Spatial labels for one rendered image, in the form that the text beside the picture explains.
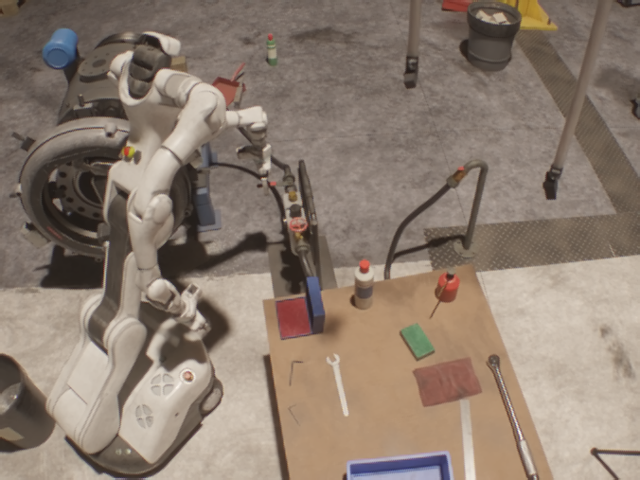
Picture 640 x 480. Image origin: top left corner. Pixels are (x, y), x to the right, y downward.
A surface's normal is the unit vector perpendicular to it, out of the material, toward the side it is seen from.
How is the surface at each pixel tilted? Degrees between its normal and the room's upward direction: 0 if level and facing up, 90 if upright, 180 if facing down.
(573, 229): 0
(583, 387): 0
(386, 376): 0
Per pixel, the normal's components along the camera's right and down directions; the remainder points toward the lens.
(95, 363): -0.27, -0.33
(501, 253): -0.03, -0.65
